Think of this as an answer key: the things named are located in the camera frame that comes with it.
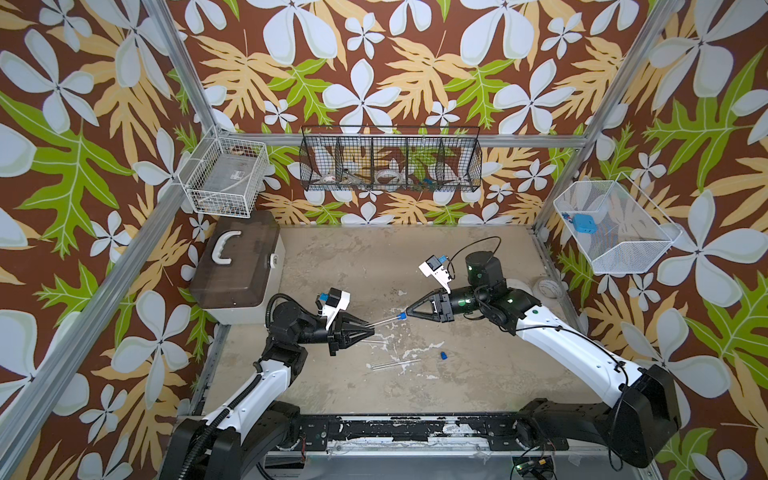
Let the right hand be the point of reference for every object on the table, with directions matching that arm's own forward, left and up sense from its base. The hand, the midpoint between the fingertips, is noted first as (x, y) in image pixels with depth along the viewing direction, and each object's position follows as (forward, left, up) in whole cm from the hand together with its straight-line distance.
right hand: (409, 313), depth 67 cm
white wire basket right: (+21, -59, +5) cm, 63 cm away
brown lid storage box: (+27, +54, -18) cm, 63 cm away
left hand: (-2, +9, -4) cm, 10 cm away
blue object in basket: (+29, -53, 0) cm, 61 cm away
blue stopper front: (0, -12, -26) cm, 28 cm away
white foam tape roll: (+24, -41, -25) cm, 54 cm away
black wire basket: (+55, +4, +5) cm, 55 cm away
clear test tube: (+4, +9, -26) cm, 28 cm away
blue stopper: (-1, +2, +1) cm, 2 cm away
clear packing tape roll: (+23, -51, -25) cm, 61 cm away
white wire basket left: (+40, +52, +9) cm, 67 cm away
